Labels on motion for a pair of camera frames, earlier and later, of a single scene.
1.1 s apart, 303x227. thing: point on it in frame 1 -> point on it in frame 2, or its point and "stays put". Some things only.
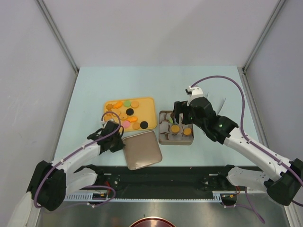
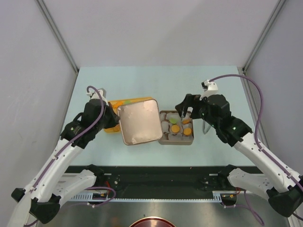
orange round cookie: [175, 128] stays put
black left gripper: [120, 145] -> [114, 118]
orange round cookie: [187, 131] stays put
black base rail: [165, 183] stays put
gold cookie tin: [170, 133] stays put
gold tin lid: [141, 150] -> [140, 122]
